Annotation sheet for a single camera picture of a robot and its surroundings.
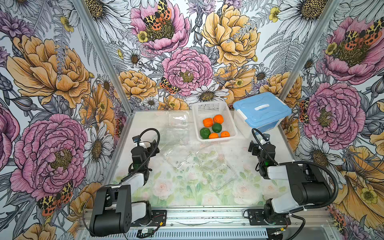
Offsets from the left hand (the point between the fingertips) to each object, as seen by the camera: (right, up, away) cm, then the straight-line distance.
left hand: (148, 146), depth 90 cm
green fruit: (+34, +7, +12) cm, 37 cm away
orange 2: (+44, +17, +18) cm, 51 cm away
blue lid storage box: (+71, +21, +8) cm, 75 cm away
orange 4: (+48, +7, +12) cm, 49 cm away
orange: (+37, +15, +19) cm, 44 cm away
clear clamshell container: (+15, +11, +19) cm, 26 cm away
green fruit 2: (+42, +11, +15) cm, 46 cm away
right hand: (+67, +1, +4) cm, 67 cm away
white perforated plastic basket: (+38, +26, +37) cm, 59 cm away
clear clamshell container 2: (+36, -9, +4) cm, 37 cm away
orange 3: (+40, +6, +9) cm, 41 cm away
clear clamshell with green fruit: (+17, -6, +8) cm, 19 cm away
